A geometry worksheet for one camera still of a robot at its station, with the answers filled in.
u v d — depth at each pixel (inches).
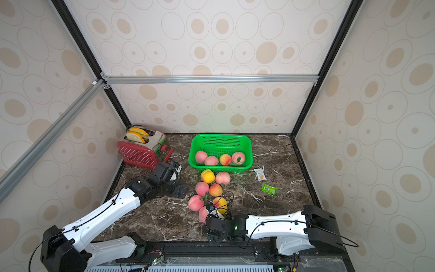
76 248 15.7
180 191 27.7
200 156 39.6
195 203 32.6
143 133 36.6
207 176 36.5
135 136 36.2
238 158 38.9
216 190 34.4
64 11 26.8
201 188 34.4
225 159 39.3
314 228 15.8
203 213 31.6
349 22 28.1
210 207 27.0
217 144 42.3
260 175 38.3
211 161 38.2
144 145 35.5
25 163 21.4
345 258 28.8
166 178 24.1
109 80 36.1
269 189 36.3
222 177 35.4
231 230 22.0
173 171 25.0
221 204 33.0
